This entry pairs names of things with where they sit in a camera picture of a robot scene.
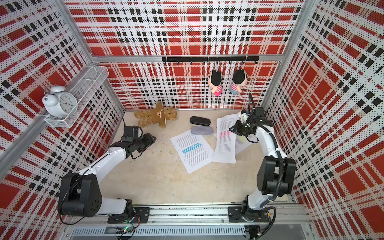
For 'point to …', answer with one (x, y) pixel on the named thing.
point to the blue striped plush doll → (240, 77)
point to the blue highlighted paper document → (194, 150)
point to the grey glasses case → (199, 130)
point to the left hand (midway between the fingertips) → (156, 140)
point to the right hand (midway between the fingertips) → (231, 128)
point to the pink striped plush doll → (214, 79)
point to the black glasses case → (200, 120)
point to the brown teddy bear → (158, 115)
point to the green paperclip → (160, 151)
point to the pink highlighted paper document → (225, 147)
